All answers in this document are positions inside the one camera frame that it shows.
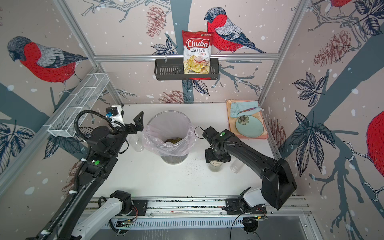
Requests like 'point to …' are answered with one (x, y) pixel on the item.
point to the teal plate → (249, 126)
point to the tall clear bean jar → (236, 165)
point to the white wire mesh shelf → (83, 97)
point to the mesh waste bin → (179, 159)
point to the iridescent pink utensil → (246, 110)
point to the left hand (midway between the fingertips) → (134, 108)
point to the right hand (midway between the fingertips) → (214, 158)
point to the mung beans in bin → (174, 140)
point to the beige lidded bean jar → (215, 166)
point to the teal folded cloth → (236, 107)
